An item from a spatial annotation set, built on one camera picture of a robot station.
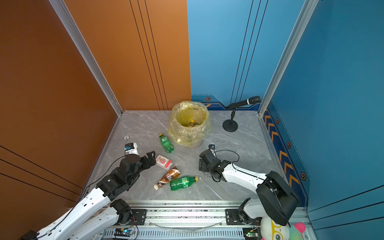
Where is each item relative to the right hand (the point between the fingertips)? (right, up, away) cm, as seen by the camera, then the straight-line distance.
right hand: (204, 163), depth 88 cm
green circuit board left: (-40, -28, -18) cm, 52 cm away
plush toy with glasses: (+28, -23, -23) cm, 43 cm away
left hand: (-30, +8, -10) cm, 32 cm away
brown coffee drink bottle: (-18, -4, -6) cm, 19 cm away
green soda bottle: (-25, +11, +11) cm, 29 cm away
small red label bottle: (-8, +24, +11) cm, 28 cm away
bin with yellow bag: (-14, +22, -8) cm, 28 cm away
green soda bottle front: (-12, -8, -9) cm, 17 cm away
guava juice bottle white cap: (-24, +1, -1) cm, 24 cm away
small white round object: (-55, +14, +17) cm, 59 cm away
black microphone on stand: (+21, +23, +22) cm, 37 cm away
